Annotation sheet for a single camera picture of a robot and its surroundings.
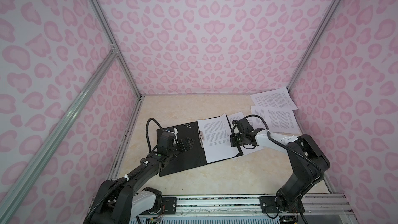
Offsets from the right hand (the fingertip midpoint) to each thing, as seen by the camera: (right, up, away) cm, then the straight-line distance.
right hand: (231, 140), depth 92 cm
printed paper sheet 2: (+7, +13, +15) cm, 21 cm away
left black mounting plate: (-32, -27, -19) cm, 46 cm away
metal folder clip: (-18, +1, +3) cm, 18 cm away
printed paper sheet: (-8, -3, +1) cm, 9 cm away
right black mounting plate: (+14, -27, -19) cm, 36 cm away
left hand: (-24, +1, -6) cm, 25 cm away
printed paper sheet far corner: (+41, +27, +25) cm, 55 cm away
